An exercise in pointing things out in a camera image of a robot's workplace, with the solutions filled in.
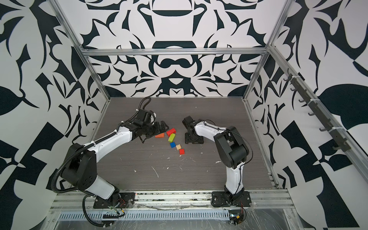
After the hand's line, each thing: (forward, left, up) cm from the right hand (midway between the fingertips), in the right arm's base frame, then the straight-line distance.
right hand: (192, 140), depth 95 cm
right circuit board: (-41, -20, -2) cm, 45 cm away
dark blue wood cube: (-2, +13, -1) cm, 13 cm away
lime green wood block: (+2, +14, +1) cm, 14 cm away
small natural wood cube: (-5, +9, +1) cm, 10 cm away
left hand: (+2, +17, +13) cm, 22 cm away
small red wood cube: (-7, +7, -1) cm, 10 cm away
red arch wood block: (+5, +15, +2) cm, 16 cm away
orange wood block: (-5, +18, +15) cm, 24 cm away
